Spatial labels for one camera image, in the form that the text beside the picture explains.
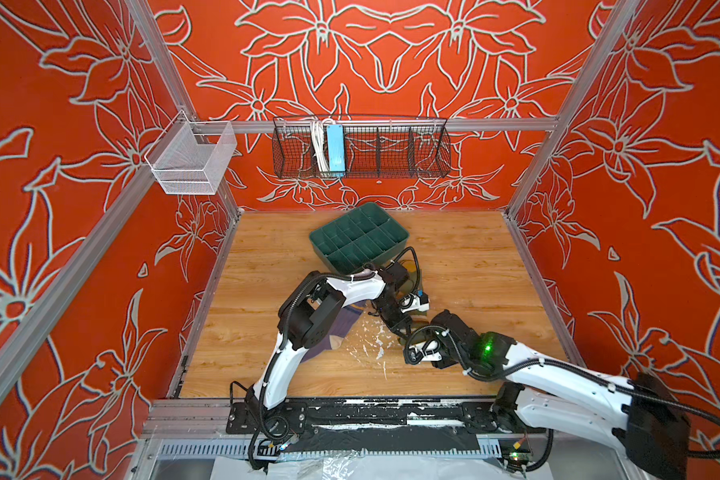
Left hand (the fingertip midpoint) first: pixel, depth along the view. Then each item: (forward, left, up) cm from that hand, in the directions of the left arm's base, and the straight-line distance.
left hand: (409, 334), depth 86 cm
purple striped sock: (+5, +18, 0) cm, 19 cm away
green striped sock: (+10, 0, +12) cm, 16 cm away
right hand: (-1, -3, +4) cm, 6 cm away
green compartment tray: (+32, +17, +5) cm, 37 cm away
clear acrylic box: (+41, +72, +31) cm, 89 cm away
